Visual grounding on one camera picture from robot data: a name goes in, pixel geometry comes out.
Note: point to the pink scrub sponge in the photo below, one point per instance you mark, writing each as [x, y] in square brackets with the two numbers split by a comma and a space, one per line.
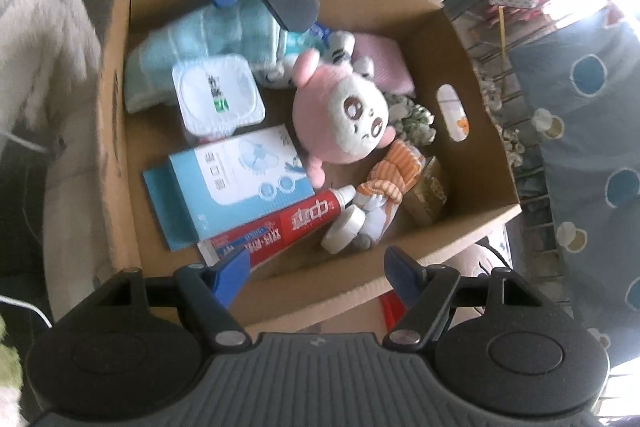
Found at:
[385, 59]

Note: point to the small brown box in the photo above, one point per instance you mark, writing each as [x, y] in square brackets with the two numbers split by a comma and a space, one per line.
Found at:
[430, 192]

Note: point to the light blue striped towel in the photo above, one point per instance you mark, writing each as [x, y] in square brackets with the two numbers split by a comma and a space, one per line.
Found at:
[160, 52]

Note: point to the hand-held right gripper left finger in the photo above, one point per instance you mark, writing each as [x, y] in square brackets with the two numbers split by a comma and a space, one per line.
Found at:
[232, 274]

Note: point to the wet wipes pack white lid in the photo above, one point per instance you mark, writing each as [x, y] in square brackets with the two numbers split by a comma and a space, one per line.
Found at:
[217, 92]

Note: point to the light blue bandage box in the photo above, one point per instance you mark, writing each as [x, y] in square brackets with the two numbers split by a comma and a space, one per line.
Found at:
[230, 187]

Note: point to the red white toothpaste tube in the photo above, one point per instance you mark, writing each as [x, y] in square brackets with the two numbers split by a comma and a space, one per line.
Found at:
[280, 229]

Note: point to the large plush doll red shirt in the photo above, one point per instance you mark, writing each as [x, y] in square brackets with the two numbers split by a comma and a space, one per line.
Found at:
[470, 264]

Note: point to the pink plush toy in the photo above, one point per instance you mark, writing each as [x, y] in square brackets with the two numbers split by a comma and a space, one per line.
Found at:
[340, 122]

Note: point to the yellow stick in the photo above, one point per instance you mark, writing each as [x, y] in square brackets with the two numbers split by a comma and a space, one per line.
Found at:
[502, 37]

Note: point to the brown cardboard box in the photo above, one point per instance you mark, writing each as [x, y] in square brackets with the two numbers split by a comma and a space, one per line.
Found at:
[450, 57]

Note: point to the blue printed blanket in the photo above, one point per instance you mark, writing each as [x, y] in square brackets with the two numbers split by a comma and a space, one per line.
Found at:
[590, 132]

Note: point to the small grey plush toy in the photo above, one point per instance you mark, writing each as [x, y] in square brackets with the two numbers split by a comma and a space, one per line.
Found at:
[340, 47]

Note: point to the orange striped socks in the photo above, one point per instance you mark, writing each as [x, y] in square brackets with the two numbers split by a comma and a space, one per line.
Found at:
[395, 182]

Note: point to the green fluffy garment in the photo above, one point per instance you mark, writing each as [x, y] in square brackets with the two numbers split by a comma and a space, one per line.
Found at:
[9, 352]

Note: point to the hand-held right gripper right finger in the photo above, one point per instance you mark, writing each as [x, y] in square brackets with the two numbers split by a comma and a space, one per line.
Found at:
[405, 274]

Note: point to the green scrunchie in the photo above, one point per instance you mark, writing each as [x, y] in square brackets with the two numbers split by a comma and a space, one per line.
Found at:
[412, 117]

